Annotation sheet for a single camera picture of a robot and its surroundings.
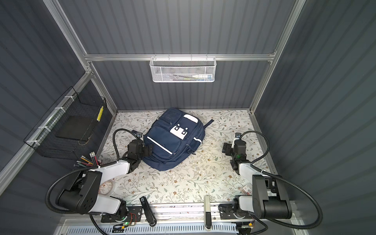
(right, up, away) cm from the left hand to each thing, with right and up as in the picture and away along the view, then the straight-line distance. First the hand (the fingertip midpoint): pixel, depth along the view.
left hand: (141, 144), depth 93 cm
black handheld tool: (+11, -31, -19) cm, 38 cm away
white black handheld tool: (+40, -32, -22) cm, 56 cm away
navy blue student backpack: (+22, +6, -1) cm, 22 cm away
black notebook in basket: (-31, +12, -16) cm, 37 cm away
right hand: (+60, 0, -1) cm, 60 cm away
